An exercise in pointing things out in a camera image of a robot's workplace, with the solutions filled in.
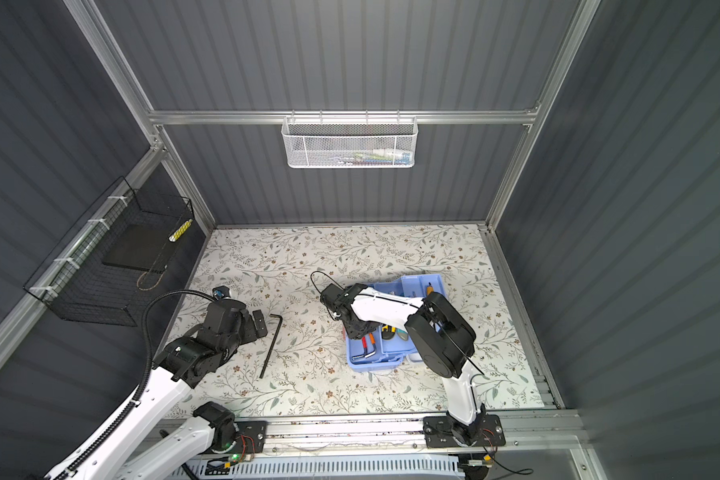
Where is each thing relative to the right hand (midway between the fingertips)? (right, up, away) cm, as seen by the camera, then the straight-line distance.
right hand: (368, 329), depth 92 cm
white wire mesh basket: (-7, +70, +32) cm, 78 cm away
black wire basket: (-64, +21, -19) cm, 70 cm away
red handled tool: (-1, -5, -3) cm, 6 cm away
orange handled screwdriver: (+18, +13, -3) cm, 22 cm away
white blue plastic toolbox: (+6, -3, -11) cm, 13 cm away
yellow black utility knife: (+6, +2, -9) cm, 11 cm away
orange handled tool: (+1, -3, -3) cm, 5 cm away
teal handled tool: (+10, +1, -9) cm, 13 cm away
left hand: (-32, +6, -14) cm, 35 cm away
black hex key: (-29, -4, -3) cm, 29 cm away
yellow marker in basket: (-52, +30, -9) cm, 61 cm away
